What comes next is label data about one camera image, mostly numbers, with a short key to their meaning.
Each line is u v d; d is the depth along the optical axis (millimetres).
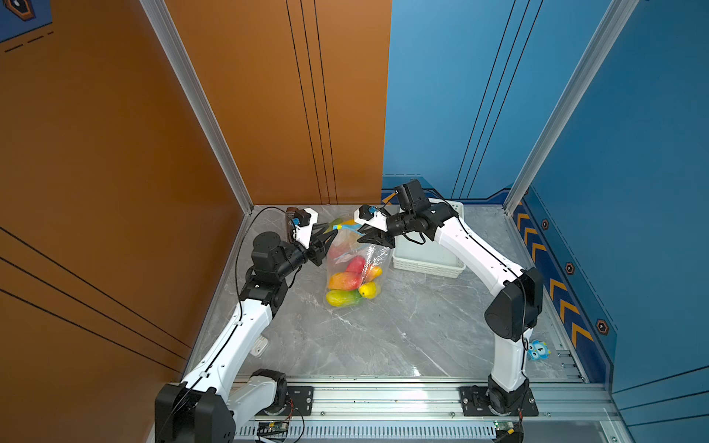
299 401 736
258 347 821
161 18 701
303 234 623
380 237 697
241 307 517
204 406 394
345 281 830
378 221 671
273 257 561
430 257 982
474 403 724
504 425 724
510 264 510
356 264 893
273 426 710
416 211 642
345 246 908
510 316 478
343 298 843
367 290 852
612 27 713
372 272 851
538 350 808
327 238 672
